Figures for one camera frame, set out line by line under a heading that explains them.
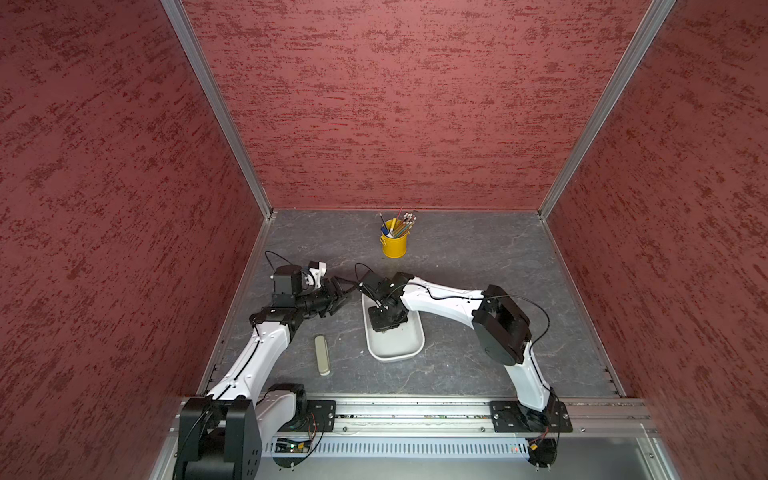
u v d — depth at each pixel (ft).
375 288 2.33
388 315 2.47
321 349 2.71
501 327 1.68
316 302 2.31
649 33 2.43
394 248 3.41
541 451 2.32
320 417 2.48
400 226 3.25
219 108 2.89
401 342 2.80
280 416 1.93
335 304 2.38
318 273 2.53
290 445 2.37
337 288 2.38
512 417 2.42
